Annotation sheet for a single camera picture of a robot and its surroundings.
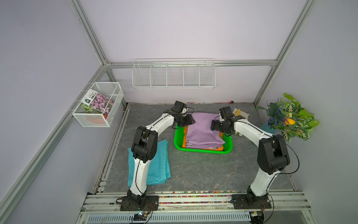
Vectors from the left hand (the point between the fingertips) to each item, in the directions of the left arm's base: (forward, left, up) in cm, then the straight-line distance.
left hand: (193, 122), depth 95 cm
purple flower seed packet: (0, +52, +23) cm, 57 cm away
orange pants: (-10, +7, -4) cm, 13 cm away
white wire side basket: (-10, +52, +22) cm, 58 cm away
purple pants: (-8, -4, -4) cm, 10 cm away
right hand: (-3, -15, -2) cm, 16 cm away
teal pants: (-28, +23, -6) cm, 37 cm away
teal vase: (-15, -40, +10) cm, 44 cm away
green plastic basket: (-11, +11, -1) cm, 15 cm away
